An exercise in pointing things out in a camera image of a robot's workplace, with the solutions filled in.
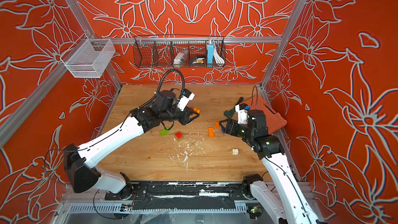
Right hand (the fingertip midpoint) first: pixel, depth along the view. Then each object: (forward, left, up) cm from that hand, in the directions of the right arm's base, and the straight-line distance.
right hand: (220, 123), depth 70 cm
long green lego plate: (+8, +32, -23) cm, 40 cm away
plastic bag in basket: (+41, +23, +8) cm, 47 cm away
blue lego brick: (+9, -4, -25) cm, 27 cm away
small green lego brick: (+2, +21, -23) cm, 31 cm away
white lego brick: (-5, -10, -22) cm, 24 cm away
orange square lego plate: (+4, +11, +4) cm, 13 cm away
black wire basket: (+51, +38, +6) cm, 64 cm away
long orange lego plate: (+8, +3, -24) cm, 25 cm away
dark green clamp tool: (+22, -11, -23) cm, 34 cm away
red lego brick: (+3, +22, -19) cm, 29 cm away
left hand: (+4, +11, +3) cm, 12 cm away
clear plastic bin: (+39, +78, +9) cm, 88 cm away
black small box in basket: (+37, +11, +9) cm, 40 cm away
